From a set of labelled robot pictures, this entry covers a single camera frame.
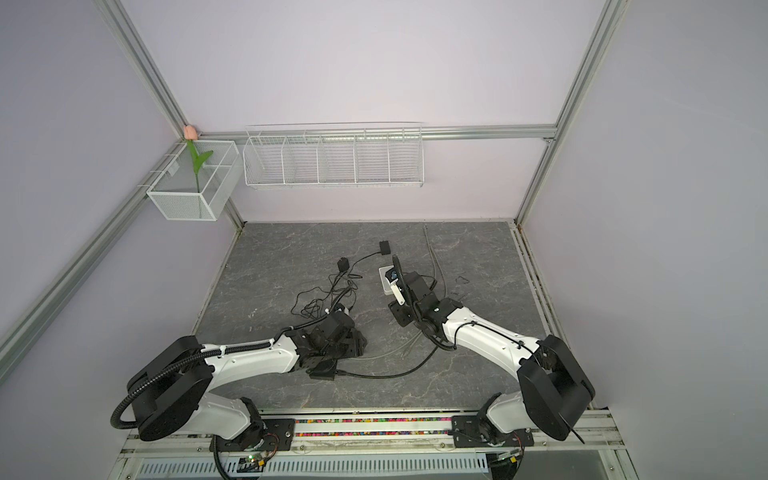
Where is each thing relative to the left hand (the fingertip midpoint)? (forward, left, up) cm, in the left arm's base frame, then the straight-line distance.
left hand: (358, 347), depth 86 cm
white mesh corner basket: (+43, +47, +29) cm, 70 cm away
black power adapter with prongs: (+30, +6, +1) cm, 30 cm away
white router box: (+10, -9, +19) cm, 23 cm away
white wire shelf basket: (+55, +6, +28) cm, 62 cm away
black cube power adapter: (+39, -9, -2) cm, 40 cm away
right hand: (+10, -13, +9) cm, 19 cm away
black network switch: (-9, +8, +9) cm, 15 cm away
